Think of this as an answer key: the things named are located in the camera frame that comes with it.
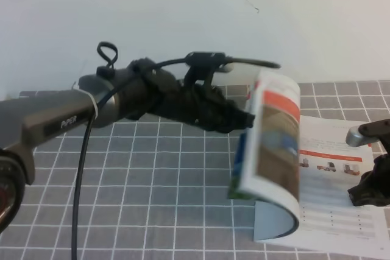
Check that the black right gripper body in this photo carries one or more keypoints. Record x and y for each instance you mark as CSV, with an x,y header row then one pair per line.
x,y
373,188

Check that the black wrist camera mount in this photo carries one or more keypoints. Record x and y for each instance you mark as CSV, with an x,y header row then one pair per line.
x,y
203,65

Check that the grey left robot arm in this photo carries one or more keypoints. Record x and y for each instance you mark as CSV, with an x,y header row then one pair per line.
x,y
109,95

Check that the grey checked tablecloth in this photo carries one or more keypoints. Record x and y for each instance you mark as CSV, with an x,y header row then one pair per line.
x,y
151,189

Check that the logistics brochure book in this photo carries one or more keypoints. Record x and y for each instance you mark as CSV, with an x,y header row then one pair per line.
x,y
298,170

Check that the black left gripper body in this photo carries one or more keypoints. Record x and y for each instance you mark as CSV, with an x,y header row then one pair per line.
x,y
200,106

